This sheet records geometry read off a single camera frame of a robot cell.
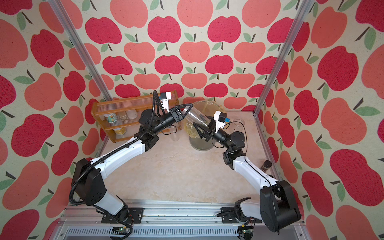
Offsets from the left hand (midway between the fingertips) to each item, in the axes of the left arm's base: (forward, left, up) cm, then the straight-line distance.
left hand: (193, 110), depth 64 cm
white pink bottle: (+22, +40, -24) cm, 51 cm away
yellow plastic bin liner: (+22, -10, -20) cm, 32 cm away
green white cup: (+17, +51, -24) cm, 59 cm away
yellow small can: (+17, +50, -37) cm, 64 cm away
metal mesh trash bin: (+6, -2, -33) cm, 34 cm away
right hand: (-2, -2, -5) cm, 6 cm away
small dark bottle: (-10, -42, -31) cm, 53 cm away
